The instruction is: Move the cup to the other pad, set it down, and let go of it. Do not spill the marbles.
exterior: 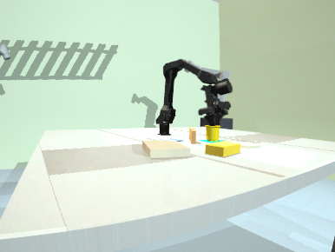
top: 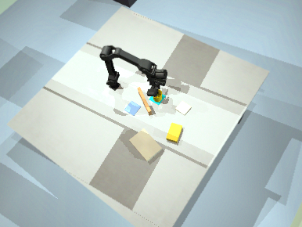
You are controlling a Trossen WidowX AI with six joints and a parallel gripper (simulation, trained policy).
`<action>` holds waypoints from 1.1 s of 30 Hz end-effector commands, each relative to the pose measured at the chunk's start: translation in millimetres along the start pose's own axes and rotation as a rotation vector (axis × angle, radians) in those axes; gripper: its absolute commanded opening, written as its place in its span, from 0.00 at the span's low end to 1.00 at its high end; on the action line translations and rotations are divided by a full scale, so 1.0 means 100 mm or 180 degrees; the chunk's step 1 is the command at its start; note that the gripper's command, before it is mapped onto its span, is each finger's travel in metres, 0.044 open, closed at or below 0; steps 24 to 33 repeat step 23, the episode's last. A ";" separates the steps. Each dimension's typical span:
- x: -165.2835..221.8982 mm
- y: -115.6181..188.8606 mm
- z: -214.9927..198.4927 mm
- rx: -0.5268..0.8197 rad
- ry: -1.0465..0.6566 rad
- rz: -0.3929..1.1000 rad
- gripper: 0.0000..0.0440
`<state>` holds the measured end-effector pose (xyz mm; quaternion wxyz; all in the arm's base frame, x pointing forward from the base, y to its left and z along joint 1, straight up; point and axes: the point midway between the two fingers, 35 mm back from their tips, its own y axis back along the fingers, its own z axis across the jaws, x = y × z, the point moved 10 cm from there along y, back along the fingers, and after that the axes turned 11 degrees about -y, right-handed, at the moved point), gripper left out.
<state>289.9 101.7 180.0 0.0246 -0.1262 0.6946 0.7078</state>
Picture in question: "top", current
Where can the yellow cup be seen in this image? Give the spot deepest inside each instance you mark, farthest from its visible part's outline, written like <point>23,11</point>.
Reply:
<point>159,97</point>

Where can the yellow flat block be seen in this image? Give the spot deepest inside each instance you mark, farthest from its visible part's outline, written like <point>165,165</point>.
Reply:
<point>174,132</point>

